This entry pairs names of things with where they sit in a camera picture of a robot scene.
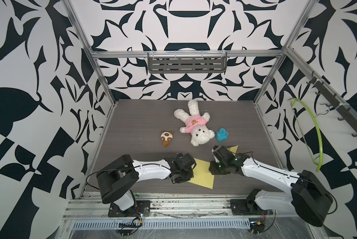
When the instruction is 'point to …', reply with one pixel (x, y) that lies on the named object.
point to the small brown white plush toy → (166, 136)
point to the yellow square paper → (233, 149)
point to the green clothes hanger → (321, 162)
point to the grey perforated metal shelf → (187, 62)
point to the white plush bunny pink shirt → (195, 124)
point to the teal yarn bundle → (222, 134)
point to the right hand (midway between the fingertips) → (210, 167)
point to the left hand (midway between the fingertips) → (193, 175)
